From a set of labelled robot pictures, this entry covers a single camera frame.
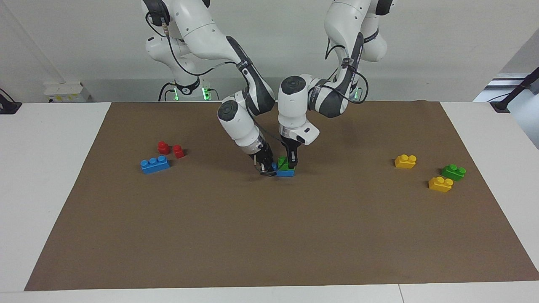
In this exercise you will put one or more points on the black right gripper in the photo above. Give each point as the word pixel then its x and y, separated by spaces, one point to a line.
pixel 263 158

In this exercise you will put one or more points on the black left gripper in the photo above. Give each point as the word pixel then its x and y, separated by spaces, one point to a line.
pixel 292 147

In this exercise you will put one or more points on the green two-stud toy brick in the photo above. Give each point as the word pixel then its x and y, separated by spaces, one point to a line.
pixel 453 173
pixel 283 165

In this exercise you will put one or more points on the blue three-stud toy brick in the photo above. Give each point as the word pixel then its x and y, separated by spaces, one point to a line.
pixel 286 173
pixel 155 165

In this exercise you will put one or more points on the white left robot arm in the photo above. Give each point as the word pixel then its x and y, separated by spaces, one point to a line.
pixel 345 17

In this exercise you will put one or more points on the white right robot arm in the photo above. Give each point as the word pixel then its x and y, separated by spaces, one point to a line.
pixel 202 29

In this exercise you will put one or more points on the brown paper table mat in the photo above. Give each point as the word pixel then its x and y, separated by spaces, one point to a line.
pixel 269 235

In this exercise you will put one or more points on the red one-stud toy brick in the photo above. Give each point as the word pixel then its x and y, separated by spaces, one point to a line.
pixel 163 148
pixel 179 152

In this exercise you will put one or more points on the yellow two-stud toy brick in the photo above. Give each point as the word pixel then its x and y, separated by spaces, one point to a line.
pixel 440 185
pixel 405 162

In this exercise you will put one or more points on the black angled stand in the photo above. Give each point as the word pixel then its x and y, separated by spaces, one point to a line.
pixel 516 90

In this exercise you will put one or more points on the black table clamp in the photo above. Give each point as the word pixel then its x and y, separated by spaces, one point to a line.
pixel 8 106

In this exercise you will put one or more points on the white wall socket box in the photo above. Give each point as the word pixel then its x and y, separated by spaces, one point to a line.
pixel 65 92

